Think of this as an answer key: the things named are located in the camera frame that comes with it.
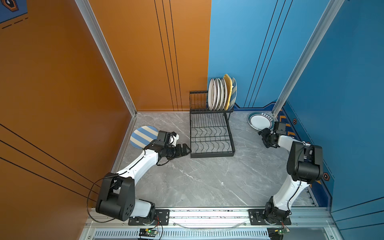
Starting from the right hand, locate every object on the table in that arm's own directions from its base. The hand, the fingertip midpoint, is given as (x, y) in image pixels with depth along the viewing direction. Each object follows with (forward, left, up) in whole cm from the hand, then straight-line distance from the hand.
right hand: (260, 134), depth 101 cm
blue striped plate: (+1, +83, -3) cm, 83 cm away
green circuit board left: (-54, +67, -6) cm, 87 cm away
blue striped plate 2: (+9, +21, +28) cm, 36 cm away
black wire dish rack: (+2, +34, -2) cm, 34 cm away
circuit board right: (-53, +2, -4) cm, 53 cm away
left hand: (-16, +49, +6) cm, 52 cm away
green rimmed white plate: (+15, -3, -2) cm, 15 cm away
